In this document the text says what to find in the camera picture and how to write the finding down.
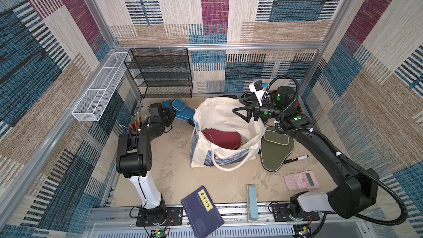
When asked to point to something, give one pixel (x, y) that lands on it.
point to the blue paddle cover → (182, 111)
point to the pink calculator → (301, 180)
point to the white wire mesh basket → (91, 105)
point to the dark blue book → (202, 212)
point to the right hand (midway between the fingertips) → (239, 107)
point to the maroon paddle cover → (223, 139)
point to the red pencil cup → (133, 128)
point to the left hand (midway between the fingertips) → (177, 110)
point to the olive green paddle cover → (275, 149)
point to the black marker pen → (296, 159)
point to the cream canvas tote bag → (216, 113)
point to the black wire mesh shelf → (161, 72)
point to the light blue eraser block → (253, 206)
